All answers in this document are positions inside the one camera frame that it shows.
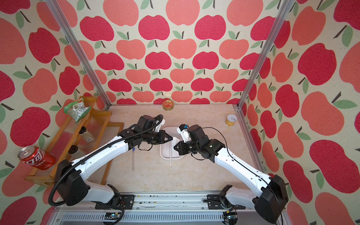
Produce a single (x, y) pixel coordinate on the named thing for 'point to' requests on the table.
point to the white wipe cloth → (175, 141)
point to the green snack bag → (76, 109)
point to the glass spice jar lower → (75, 152)
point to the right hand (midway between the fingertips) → (174, 150)
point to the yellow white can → (230, 120)
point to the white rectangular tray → (164, 147)
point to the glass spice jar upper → (84, 132)
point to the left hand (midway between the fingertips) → (172, 142)
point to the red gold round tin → (168, 105)
